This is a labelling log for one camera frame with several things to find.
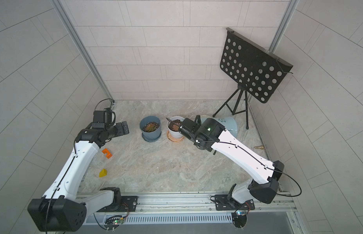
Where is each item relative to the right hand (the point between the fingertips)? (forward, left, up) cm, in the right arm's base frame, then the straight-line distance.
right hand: (213, 132), depth 69 cm
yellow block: (-9, +59, -20) cm, 63 cm away
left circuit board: (-30, +49, -23) cm, 62 cm away
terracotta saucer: (+11, +21, -24) cm, 33 cm away
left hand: (+11, +48, -4) cm, 49 cm away
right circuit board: (-33, -9, -27) cm, 43 cm away
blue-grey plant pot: (+16, +35, -16) cm, 42 cm away
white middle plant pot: (+15, +21, -15) cm, 30 cm away
